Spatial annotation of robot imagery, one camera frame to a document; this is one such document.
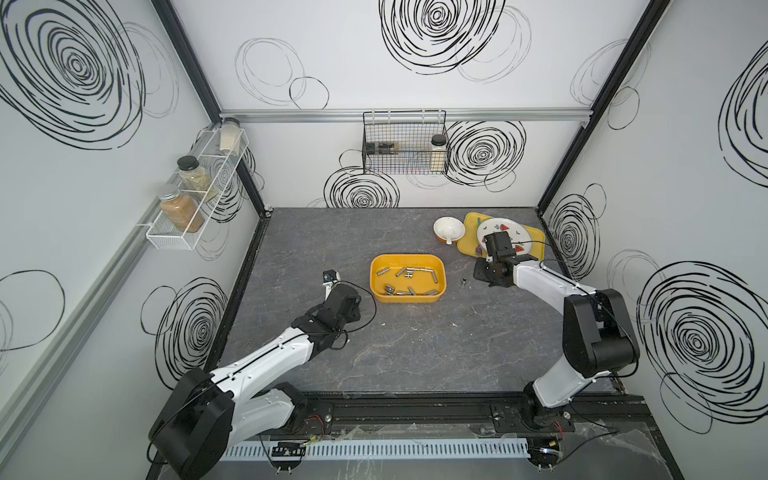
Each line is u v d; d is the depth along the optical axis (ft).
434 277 3.26
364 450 3.17
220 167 3.14
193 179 2.32
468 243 3.52
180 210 2.11
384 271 3.32
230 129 2.86
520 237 3.65
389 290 3.15
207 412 1.30
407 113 2.91
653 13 2.36
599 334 1.52
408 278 3.25
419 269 3.34
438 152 2.77
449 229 3.67
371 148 3.07
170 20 2.35
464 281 3.18
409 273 3.25
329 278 2.45
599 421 2.39
